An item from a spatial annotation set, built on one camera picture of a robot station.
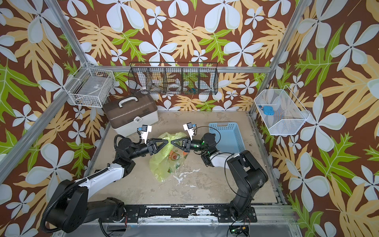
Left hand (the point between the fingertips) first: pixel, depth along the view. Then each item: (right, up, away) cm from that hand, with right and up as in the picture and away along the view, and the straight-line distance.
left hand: (167, 140), depth 73 cm
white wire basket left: (-48, +31, +13) cm, 58 cm away
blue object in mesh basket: (+58, +17, +13) cm, 62 cm away
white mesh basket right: (+64, +14, +4) cm, 66 cm away
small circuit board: (+36, -45, +1) cm, 58 cm away
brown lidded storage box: (-29, +16, +20) cm, 39 cm away
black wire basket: (+16, +39, +25) cm, 49 cm away
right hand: (+2, -2, +1) cm, 4 cm away
